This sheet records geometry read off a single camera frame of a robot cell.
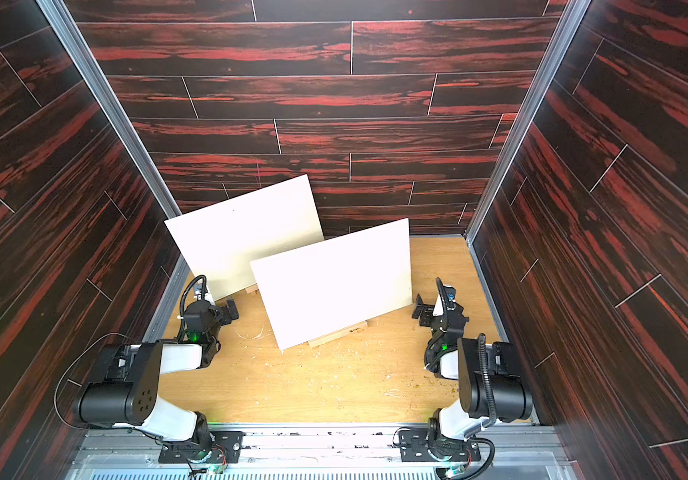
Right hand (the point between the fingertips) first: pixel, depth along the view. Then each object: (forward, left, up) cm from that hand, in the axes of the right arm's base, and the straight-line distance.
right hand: (441, 297), depth 92 cm
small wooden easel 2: (+3, +62, -4) cm, 62 cm away
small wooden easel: (-12, +32, -4) cm, 34 cm away
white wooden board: (-9, +35, +16) cm, 39 cm away
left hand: (-3, +71, -2) cm, 71 cm away
